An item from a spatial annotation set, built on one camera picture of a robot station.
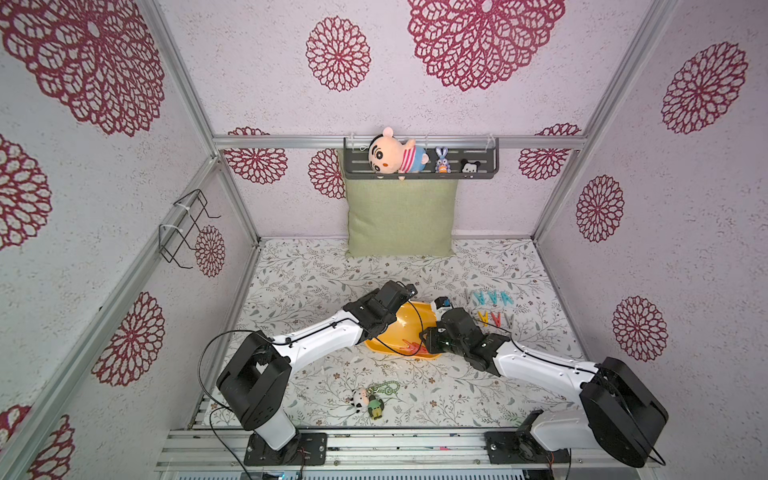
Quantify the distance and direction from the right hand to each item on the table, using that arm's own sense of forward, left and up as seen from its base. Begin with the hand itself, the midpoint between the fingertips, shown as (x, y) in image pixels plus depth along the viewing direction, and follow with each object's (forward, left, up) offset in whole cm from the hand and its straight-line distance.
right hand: (419, 332), depth 86 cm
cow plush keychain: (-18, +16, -5) cm, 25 cm away
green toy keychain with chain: (-18, +12, -6) cm, 23 cm away
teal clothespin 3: (+18, -31, -9) cm, 37 cm away
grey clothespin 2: (+8, -30, -9) cm, 32 cm away
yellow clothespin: (+9, -22, -8) cm, 26 cm away
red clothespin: (+9, -26, -8) cm, 29 cm away
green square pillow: (+36, +10, +12) cm, 39 cm away
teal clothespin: (+18, -22, -8) cm, 30 cm away
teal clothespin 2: (+18, -27, -8) cm, 33 cm away
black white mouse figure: (+43, -15, +27) cm, 53 cm away
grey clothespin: (+17, -18, -8) cm, 26 cm away
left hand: (+8, +13, +5) cm, 16 cm away
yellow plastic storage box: (+6, +1, -3) cm, 7 cm away
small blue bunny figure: (+42, -7, +28) cm, 51 cm away
